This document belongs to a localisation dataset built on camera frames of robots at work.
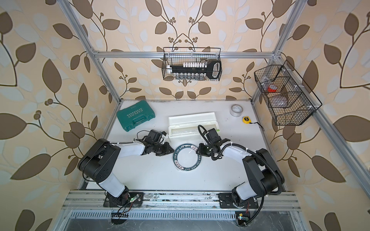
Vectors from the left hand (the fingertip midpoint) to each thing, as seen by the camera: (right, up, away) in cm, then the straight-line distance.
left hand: (172, 149), depth 91 cm
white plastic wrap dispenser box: (+9, +14, +6) cm, 18 cm away
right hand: (+16, -1, -1) cm, 16 cm away
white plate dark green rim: (+8, -5, -2) cm, 10 cm away
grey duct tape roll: (+48, +26, +22) cm, 59 cm away
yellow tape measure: (+53, +18, +14) cm, 58 cm away
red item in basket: (+58, +37, -10) cm, 70 cm away
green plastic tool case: (-30, +22, +15) cm, 40 cm away
